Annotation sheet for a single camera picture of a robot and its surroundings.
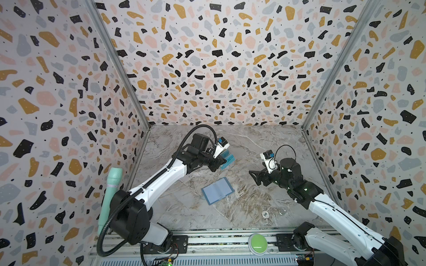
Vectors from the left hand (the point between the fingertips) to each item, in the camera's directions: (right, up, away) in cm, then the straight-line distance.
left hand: (227, 158), depth 78 cm
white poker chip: (+19, -29, +5) cm, 35 cm away
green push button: (+13, -37, -5) cm, 40 cm away
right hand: (+13, -3, -2) cm, 14 cm away
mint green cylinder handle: (-41, -6, -19) cm, 46 cm away
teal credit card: (+1, -1, +2) cm, 3 cm away
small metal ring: (+27, -27, +4) cm, 38 cm away
